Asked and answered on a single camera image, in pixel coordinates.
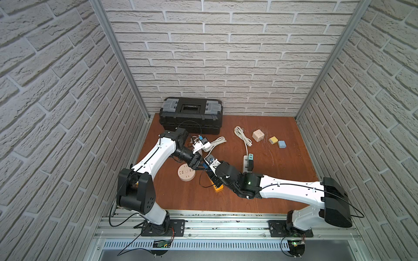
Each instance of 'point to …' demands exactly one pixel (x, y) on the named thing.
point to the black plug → (250, 165)
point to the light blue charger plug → (282, 144)
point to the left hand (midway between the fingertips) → (208, 165)
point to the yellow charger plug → (273, 140)
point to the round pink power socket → (185, 173)
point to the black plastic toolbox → (197, 116)
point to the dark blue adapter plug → (204, 165)
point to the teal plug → (251, 156)
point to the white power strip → (245, 163)
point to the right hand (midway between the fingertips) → (214, 166)
